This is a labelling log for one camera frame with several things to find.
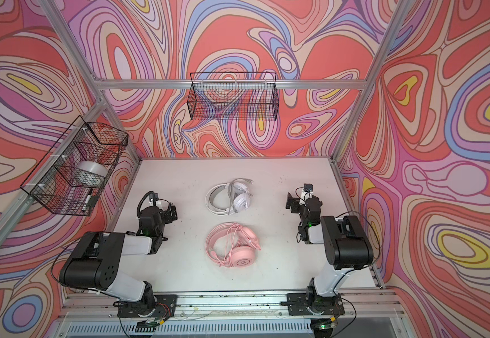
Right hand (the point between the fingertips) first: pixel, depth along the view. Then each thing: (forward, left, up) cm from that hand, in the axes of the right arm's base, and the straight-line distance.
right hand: (299, 197), depth 97 cm
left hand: (-2, +62, +1) cm, 63 cm away
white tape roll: (-7, +77, +28) cm, 83 cm away
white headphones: (-2, +28, +4) cm, 28 cm away
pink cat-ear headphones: (-26, +26, +2) cm, 37 cm away
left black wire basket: (-8, +84, +29) cm, 89 cm away
